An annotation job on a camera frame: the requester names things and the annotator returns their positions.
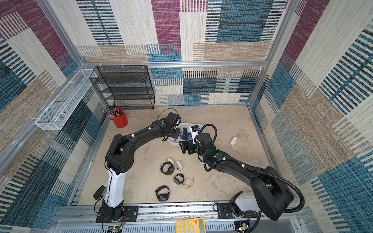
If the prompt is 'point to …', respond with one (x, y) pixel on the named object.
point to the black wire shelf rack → (125, 87)
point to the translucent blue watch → (185, 135)
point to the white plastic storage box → (175, 141)
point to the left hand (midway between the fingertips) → (177, 132)
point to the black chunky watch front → (162, 197)
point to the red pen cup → (121, 121)
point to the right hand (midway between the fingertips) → (188, 142)
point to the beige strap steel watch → (170, 159)
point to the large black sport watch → (167, 168)
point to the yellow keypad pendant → (196, 225)
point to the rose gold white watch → (179, 166)
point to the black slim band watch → (178, 178)
